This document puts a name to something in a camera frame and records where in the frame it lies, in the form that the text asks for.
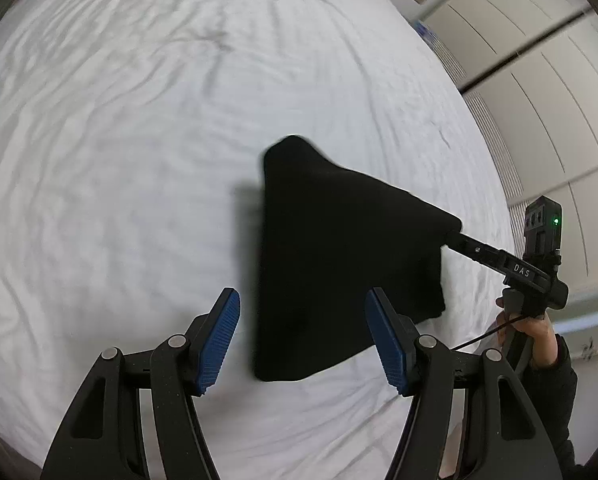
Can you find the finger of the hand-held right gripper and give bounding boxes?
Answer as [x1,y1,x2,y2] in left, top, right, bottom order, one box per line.
[444,230,506,268]

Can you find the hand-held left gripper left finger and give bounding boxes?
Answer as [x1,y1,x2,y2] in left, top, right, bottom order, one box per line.
[40,287,241,480]

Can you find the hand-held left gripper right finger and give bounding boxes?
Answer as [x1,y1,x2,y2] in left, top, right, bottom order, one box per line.
[365,287,564,480]

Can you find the black pants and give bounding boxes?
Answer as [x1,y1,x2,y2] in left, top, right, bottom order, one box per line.
[253,135,464,383]

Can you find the person's right forearm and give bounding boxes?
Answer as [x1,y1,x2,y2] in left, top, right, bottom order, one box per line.
[521,334,580,480]

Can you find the white louvered panel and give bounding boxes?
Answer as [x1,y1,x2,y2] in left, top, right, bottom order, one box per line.
[426,35,526,207]

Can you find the white wardrobe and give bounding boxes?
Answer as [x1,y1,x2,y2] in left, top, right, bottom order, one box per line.
[384,0,598,321]

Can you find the blue patterned item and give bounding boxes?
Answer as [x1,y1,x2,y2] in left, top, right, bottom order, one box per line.
[415,19,438,44]

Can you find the bed with white duvet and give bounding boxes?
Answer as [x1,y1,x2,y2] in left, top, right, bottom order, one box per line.
[0,0,518,480]

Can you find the black cable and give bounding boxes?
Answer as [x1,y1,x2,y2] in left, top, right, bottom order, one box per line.
[450,312,526,353]

